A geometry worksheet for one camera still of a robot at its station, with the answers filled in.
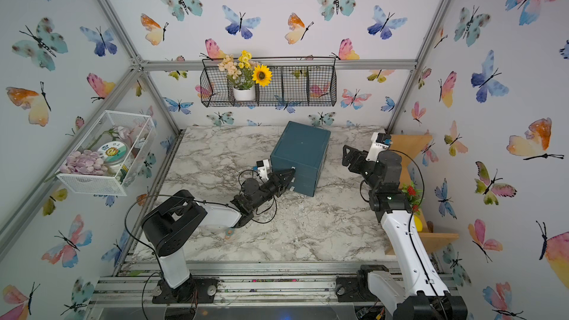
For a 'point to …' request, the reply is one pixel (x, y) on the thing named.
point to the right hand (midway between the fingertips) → (356, 147)
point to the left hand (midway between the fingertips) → (298, 171)
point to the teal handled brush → (229, 232)
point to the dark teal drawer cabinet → (301, 147)
